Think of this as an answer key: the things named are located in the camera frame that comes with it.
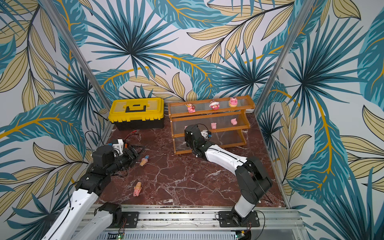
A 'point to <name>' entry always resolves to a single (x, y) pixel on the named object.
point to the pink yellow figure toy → (191, 108)
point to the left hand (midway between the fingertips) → (143, 152)
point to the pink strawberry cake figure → (214, 105)
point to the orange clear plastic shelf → (227, 118)
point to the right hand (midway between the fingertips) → (184, 128)
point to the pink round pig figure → (233, 102)
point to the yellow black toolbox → (137, 114)
